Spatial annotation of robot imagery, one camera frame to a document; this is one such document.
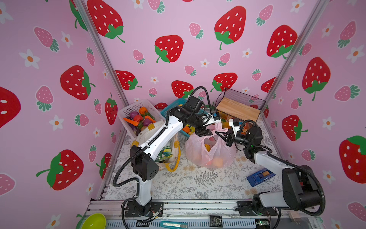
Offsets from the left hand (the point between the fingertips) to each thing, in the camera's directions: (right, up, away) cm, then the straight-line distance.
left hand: (210, 126), depth 77 cm
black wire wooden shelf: (+26, +15, +27) cm, 40 cm away
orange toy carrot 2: (-45, +7, +35) cm, 57 cm away
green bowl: (-60, -48, -5) cm, 77 cm away
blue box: (+29, -29, +4) cm, 42 cm away
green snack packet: (-26, -16, +5) cm, 31 cm away
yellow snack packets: (+6, +2, -8) cm, 10 cm away
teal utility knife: (-20, -49, -7) cm, 53 cm away
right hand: (+3, -4, 0) cm, 5 cm away
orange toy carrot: (-54, +2, +28) cm, 61 cm away
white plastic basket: (-56, +14, +38) cm, 69 cm away
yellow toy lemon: (-1, -12, +2) cm, 12 cm away
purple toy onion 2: (-57, +9, +34) cm, 67 cm away
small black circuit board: (+1, -47, -8) cm, 47 cm away
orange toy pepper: (-50, +12, +38) cm, 64 cm away
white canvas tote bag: (-23, -20, +6) cm, 31 cm away
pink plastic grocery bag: (0, -14, 0) cm, 14 cm away
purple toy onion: (-43, +3, +28) cm, 52 cm away
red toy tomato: (-51, +6, +31) cm, 60 cm away
